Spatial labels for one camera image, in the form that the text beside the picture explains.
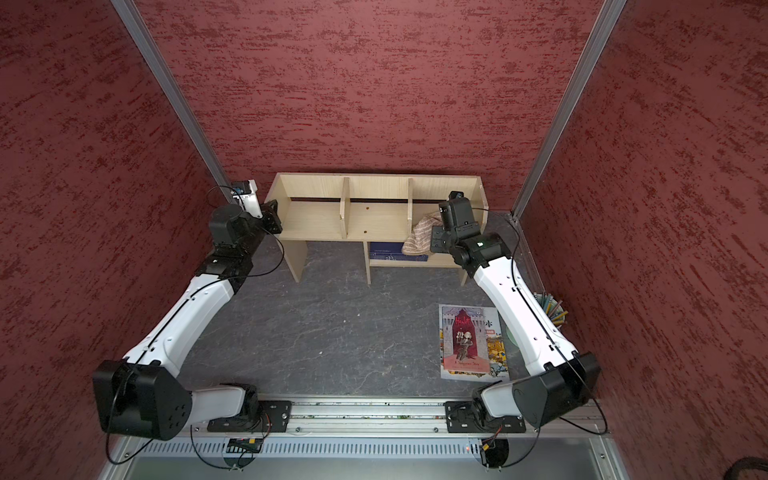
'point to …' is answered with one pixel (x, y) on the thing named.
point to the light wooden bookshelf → (399, 264)
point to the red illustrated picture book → (472, 344)
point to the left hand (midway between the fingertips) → (275, 207)
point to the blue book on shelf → (392, 251)
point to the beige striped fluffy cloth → (419, 242)
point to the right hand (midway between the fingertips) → (442, 239)
